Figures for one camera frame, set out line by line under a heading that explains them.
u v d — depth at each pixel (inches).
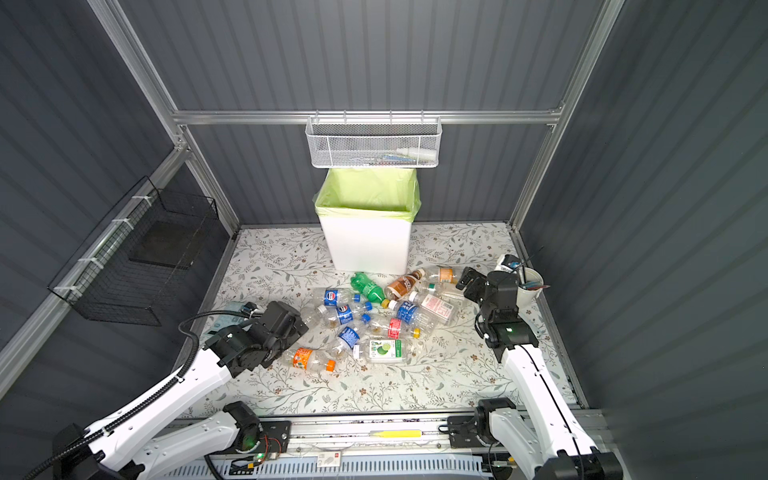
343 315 35.1
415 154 36.5
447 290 38.4
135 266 28.8
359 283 38.9
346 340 33.3
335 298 37.0
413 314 35.0
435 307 36.5
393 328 34.1
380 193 40.1
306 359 32.0
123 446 15.7
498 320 23.2
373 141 48.8
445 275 39.1
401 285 38.0
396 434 29.2
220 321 36.1
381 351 33.3
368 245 37.9
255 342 21.6
